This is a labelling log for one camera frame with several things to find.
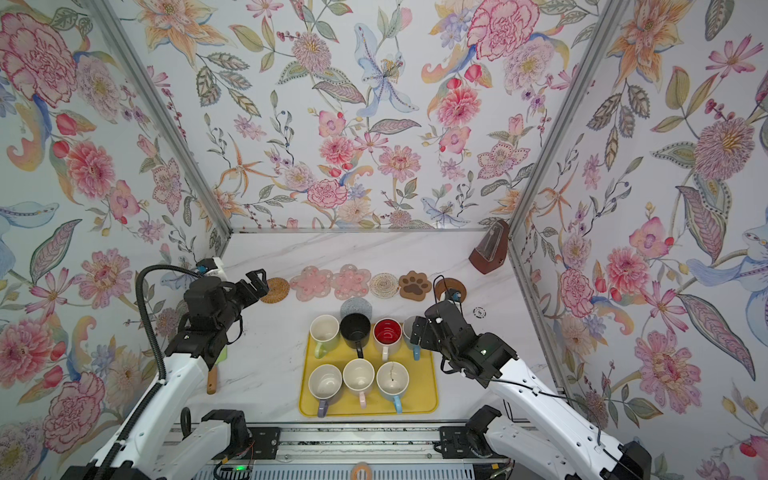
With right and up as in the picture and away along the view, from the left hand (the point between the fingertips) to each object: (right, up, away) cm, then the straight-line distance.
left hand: (258, 277), depth 79 cm
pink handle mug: (+26, -28, +4) cm, 38 cm away
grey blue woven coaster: (+24, -11, +21) cm, 34 cm away
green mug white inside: (+16, -16, +9) cm, 24 cm away
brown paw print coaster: (+44, -4, +25) cm, 50 cm away
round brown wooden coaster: (+57, -4, +26) cm, 63 cm away
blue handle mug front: (+36, -29, +5) cm, 46 cm away
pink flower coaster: (+22, -3, +28) cm, 35 cm away
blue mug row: (+39, -15, +3) cm, 42 cm away
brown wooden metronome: (+70, +6, +25) cm, 75 cm away
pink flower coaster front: (+8, -4, +27) cm, 28 cm away
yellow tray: (+43, -33, +3) cm, 55 cm away
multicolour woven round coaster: (+33, -4, +25) cm, 41 cm away
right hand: (+44, -13, -2) cm, 46 cm away
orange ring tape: (+28, -45, -7) cm, 53 cm away
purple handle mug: (+17, -29, +3) cm, 34 cm away
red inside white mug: (+34, -18, +11) cm, 40 cm away
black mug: (+25, -16, +11) cm, 31 cm away
